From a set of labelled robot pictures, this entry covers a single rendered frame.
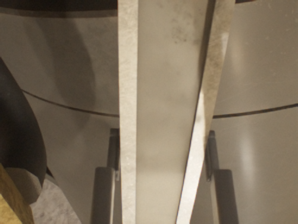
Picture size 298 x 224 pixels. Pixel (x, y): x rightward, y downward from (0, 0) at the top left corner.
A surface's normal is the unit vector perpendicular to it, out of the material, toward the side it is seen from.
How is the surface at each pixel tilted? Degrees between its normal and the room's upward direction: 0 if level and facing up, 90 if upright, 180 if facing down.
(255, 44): 52
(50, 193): 0
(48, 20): 76
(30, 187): 38
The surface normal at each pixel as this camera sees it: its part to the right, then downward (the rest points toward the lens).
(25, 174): 0.17, 0.53
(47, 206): 0.73, 0.31
